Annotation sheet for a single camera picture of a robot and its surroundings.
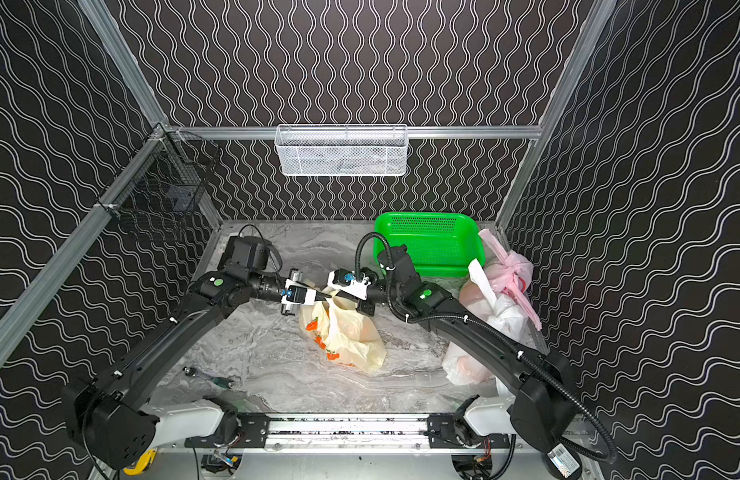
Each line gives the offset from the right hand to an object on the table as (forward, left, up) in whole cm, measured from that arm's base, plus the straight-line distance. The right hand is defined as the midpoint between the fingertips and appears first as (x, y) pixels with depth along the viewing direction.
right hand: (340, 283), depth 74 cm
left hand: (-6, 0, +4) cm, 7 cm away
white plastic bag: (-13, -33, -16) cm, 39 cm away
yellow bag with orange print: (-13, -1, -1) cm, 13 cm away
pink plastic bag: (+10, -46, -9) cm, 48 cm away
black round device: (-33, -53, -25) cm, 67 cm away
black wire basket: (+39, +60, +4) cm, 71 cm away
